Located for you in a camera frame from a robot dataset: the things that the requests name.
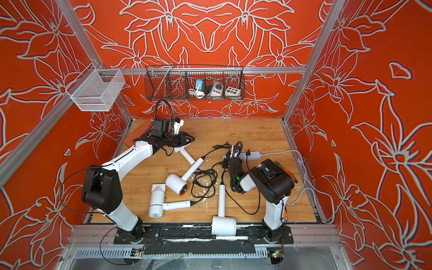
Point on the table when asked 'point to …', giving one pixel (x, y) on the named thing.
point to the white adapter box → (217, 89)
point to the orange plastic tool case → (138, 131)
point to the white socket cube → (230, 91)
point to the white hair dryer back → (183, 150)
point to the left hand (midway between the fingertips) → (193, 138)
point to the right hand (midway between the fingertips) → (223, 153)
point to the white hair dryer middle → (180, 185)
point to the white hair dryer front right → (222, 225)
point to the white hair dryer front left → (157, 204)
